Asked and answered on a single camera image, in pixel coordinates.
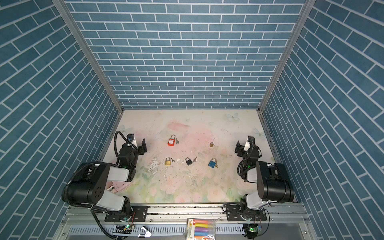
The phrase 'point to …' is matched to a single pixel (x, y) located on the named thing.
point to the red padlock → (171, 141)
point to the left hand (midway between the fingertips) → (138, 139)
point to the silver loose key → (177, 141)
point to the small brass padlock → (211, 144)
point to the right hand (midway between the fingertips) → (245, 140)
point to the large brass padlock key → (172, 160)
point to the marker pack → (201, 229)
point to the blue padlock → (212, 163)
